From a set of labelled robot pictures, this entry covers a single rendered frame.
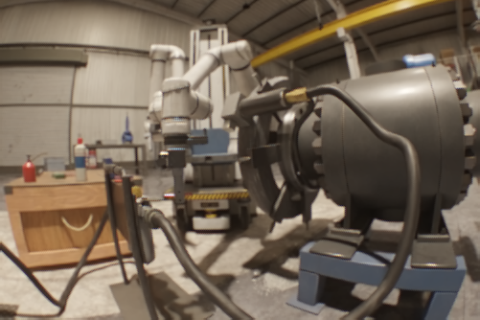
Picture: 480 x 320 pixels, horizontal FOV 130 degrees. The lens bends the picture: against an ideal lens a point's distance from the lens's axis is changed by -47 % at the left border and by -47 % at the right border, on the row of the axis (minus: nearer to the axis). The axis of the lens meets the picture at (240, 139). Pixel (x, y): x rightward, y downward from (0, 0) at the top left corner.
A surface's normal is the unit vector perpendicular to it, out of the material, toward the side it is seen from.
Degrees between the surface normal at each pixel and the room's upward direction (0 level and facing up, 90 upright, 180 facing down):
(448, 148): 96
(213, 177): 90
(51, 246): 90
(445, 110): 74
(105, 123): 90
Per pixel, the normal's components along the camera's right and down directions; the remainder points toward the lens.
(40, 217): 0.70, -0.07
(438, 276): -0.71, 0.00
